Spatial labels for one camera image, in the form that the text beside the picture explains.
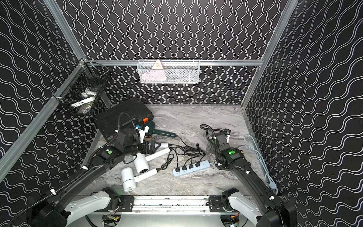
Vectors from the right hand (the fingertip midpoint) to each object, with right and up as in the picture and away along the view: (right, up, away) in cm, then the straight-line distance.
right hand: (219, 145), depth 82 cm
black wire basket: (-85, +30, +4) cm, 90 cm away
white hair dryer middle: (-45, -8, -1) cm, 46 cm away
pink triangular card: (-38, +44, +8) cm, 59 cm away
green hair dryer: (-44, +11, +22) cm, 50 cm away
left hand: (-36, +3, -6) cm, 37 cm away
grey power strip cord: (+26, -2, +17) cm, 31 cm away
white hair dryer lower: (-50, -19, -4) cm, 54 cm away
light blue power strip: (-8, -13, +4) cm, 16 cm away
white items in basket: (-73, +26, -5) cm, 78 cm away
